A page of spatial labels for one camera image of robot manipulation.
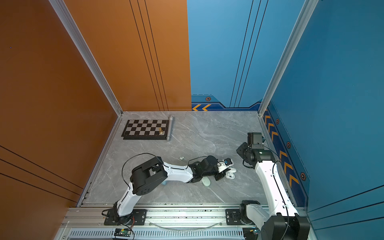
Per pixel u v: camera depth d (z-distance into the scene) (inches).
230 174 33.1
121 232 28.3
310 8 27.4
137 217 29.3
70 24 29.3
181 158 37.0
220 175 29.9
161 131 40.3
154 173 22.2
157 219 29.8
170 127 42.6
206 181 32.4
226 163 29.0
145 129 41.4
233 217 28.5
